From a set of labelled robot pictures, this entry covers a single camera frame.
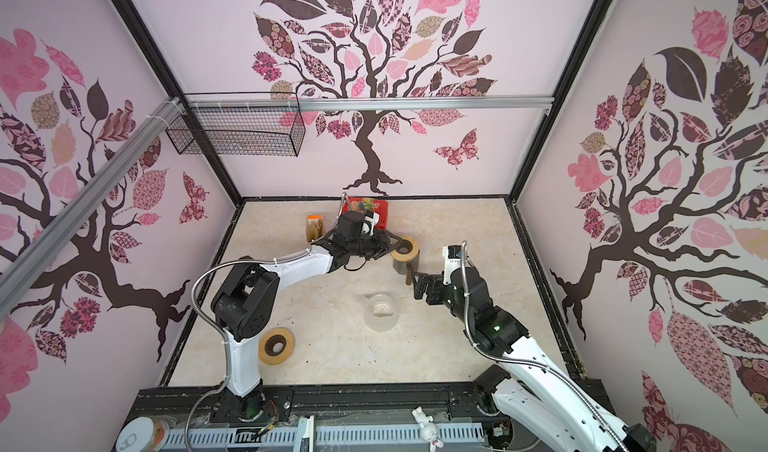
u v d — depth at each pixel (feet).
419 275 2.28
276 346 2.67
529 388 1.58
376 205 3.70
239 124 3.11
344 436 2.29
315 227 3.30
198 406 2.34
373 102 3.08
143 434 2.16
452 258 2.12
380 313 2.95
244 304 1.68
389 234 2.79
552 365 1.56
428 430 2.23
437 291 2.15
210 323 1.67
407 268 3.05
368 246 2.64
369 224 2.49
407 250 3.08
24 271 1.65
